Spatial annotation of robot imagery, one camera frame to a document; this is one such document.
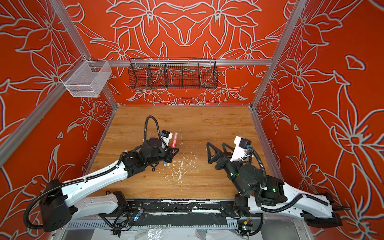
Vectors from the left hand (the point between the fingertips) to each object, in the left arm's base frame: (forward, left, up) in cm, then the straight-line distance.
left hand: (178, 147), depth 75 cm
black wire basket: (+49, +8, +12) cm, 51 cm away
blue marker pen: (-10, +5, +3) cm, 12 cm away
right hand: (-7, -15, +16) cm, 23 cm away
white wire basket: (+38, +62, +13) cm, 74 cm away
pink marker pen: (+1, +2, +4) cm, 4 cm away
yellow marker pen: (-2, +7, -18) cm, 19 cm away
